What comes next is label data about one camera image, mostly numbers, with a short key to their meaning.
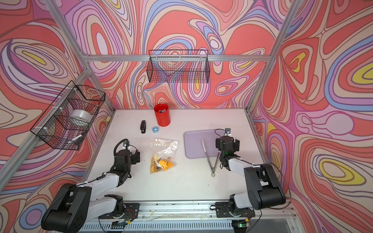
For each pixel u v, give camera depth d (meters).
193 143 0.99
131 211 0.72
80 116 0.73
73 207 0.42
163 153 0.93
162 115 1.02
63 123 0.68
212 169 0.86
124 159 0.68
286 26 0.75
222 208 0.73
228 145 0.70
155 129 1.07
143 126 1.06
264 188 0.43
